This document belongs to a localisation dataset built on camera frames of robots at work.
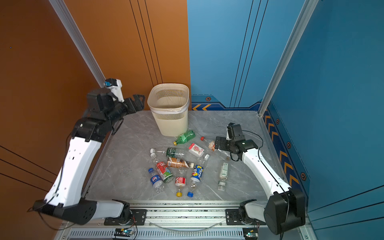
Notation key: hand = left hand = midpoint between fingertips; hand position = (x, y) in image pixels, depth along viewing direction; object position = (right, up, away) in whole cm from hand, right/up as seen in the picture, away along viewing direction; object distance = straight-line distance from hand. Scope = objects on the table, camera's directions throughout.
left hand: (136, 97), depth 66 cm
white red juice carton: (+26, -28, +28) cm, 48 cm away
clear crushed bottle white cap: (-1, -34, +28) cm, 44 cm away
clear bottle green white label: (+42, -41, +17) cm, 61 cm away
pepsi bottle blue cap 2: (+27, -40, +17) cm, 51 cm away
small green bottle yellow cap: (+18, -21, +34) cm, 44 cm away
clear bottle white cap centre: (+30, -33, +26) cm, 51 cm away
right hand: (+41, -23, +18) cm, 50 cm away
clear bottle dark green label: (+11, -29, +25) cm, 40 cm away
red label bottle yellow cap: (+18, -43, +15) cm, 49 cm away
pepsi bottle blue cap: (+5, -42, +14) cm, 45 cm away
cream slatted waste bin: (+7, +4, +41) cm, 42 cm away
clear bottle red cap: (+36, -24, +29) cm, 52 cm away
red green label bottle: (+9, -39, +17) cm, 44 cm away
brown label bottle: (+13, -34, +21) cm, 43 cm away
